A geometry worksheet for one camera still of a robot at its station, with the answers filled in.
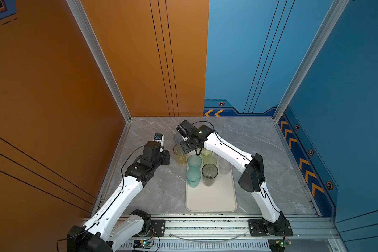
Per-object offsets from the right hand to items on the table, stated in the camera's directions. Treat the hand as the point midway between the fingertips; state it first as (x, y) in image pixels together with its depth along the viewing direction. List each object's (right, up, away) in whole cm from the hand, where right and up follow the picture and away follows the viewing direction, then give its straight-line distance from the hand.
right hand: (185, 146), depth 86 cm
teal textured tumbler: (+5, -10, +5) cm, 12 cm away
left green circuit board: (-20, -43, -15) cm, 50 cm away
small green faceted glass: (+9, 0, -26) cm, 27 cm away
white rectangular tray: (+19, -27, -4) cm, 33 cm away
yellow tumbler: (-2, -6, +1) cm, 7 cm away
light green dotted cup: (+14, -8, +4) cm, 16 cm away
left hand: (-10, -1, -6) cm, 12 cm away
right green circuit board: (+43, -43, -16) cm, 63 cm away
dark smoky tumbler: (+13, -14, -2) cm, 19 cm away
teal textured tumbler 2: (+4, -17, +1) cm, 18 cm away
